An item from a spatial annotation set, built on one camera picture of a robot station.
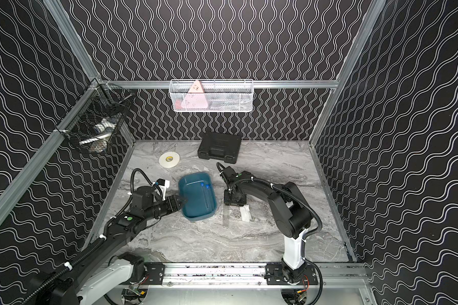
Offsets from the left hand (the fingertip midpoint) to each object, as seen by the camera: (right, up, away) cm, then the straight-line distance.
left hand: (185, 198), depth 80 cm
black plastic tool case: (+13, +24, +30) cm, 41 cm away
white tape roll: (-16, +16, +31) cm, 39 cm away
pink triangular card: (+3, +45, +10) cm, 46 cm away
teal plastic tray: (+4, -5, +16) cm, 18 cm away
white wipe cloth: (+26, -9, +8) cm, 29 cm away
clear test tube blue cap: (+5, +2, +19) cm, 19 cm away
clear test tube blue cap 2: (+17, -11, +10) cm, 22 cm away
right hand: (+19, -5, +13) cm, 24 cm away
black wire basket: (-47, +35, +12) cm, 59 cm away
